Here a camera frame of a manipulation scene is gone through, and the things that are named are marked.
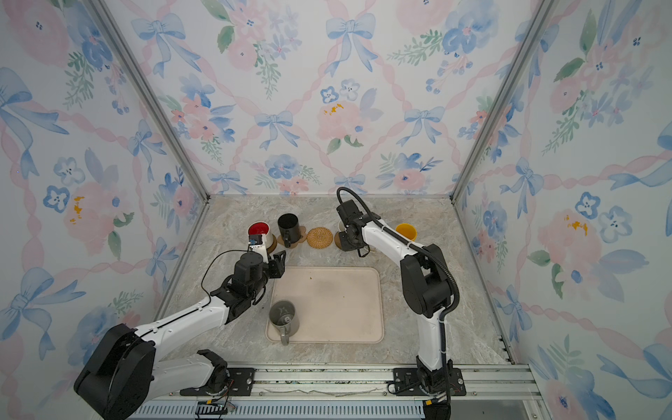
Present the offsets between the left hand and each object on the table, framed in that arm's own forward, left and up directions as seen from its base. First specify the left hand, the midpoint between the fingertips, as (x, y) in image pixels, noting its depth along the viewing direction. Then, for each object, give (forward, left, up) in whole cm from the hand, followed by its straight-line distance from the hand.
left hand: (278, 250), depth 85 cm
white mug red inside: (+14, +11, -5) cm, 18 cm away
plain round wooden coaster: (+15, -19, -14) cm, 28 cm away
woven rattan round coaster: (+16, -12, -14) cm, 24 cm away
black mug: (+16, 0, -9) cm, 18 cm away
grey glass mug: (-18, -2, -11) cm, 21 cm away
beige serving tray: (-12, -19, -16) cm, 27 cm away
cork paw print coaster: (+15, -5, -14) cm, 21 cm away
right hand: (+9, -24, -7) cm, 27 cm away
